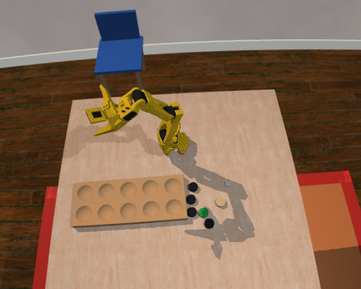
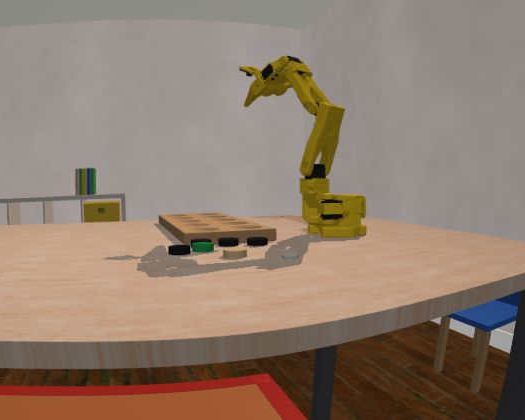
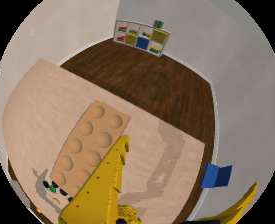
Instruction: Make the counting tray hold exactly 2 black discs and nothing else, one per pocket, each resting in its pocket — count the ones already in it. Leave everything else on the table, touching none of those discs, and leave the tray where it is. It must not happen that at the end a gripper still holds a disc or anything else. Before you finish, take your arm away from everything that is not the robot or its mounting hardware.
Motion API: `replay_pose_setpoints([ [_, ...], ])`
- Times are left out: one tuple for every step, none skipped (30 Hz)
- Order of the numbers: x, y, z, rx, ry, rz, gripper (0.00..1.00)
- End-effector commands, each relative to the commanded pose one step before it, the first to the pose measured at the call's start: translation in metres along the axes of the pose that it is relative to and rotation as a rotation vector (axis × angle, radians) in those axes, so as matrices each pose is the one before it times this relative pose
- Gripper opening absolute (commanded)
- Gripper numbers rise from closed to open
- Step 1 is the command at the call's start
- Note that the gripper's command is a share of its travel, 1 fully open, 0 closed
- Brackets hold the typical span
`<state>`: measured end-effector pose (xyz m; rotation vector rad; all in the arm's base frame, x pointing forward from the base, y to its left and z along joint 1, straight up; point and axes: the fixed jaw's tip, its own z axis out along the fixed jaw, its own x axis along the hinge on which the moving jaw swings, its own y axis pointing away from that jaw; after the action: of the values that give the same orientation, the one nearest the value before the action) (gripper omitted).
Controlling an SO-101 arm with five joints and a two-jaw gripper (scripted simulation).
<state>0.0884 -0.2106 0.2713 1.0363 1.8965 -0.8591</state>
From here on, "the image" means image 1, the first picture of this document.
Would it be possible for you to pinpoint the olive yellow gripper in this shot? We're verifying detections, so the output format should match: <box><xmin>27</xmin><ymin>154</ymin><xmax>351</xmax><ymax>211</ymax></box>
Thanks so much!
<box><xmin>85</xmin><ymin>85</ymin><xmax>127</xmax><ymax>136</ymax></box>

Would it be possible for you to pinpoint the black disc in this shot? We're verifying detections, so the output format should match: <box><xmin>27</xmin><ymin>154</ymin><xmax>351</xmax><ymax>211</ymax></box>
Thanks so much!
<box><xmin>204</xmin><ymin>218</ymin><xmax>215</xmax><ymax>229</ymax></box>
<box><xmin>188</xmin><ymin>182</ymin><xmax>198</xmax><ymax>192</ymax></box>
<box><xmin>186</xmin><ymin>195</ymin><xmax>196</xmax><ymax>204</ymax></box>
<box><xmin>187</xmin><ymin>207</ymin><xmax>197</xmax><ymax>217</ymax></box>

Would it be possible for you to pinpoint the beige disc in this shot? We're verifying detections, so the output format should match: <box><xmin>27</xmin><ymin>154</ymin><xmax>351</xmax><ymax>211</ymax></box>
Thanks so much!
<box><xmin>215</xmin><ymin>197</ymin><xmax>226</xmax><ymax>207</ymax></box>

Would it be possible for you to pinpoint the green disc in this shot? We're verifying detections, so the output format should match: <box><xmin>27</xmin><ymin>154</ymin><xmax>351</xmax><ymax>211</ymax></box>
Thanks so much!
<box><xmin>199</xmin><ymin>208</ymin><xmax>208</xmax><ymax>218</ymax></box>

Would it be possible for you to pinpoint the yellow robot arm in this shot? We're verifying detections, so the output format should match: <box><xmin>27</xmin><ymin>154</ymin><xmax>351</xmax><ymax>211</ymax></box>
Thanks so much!
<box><xmin>118</xmin><ymin>87</ymin><xmax>190</xmax><ymax>156</ymax></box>

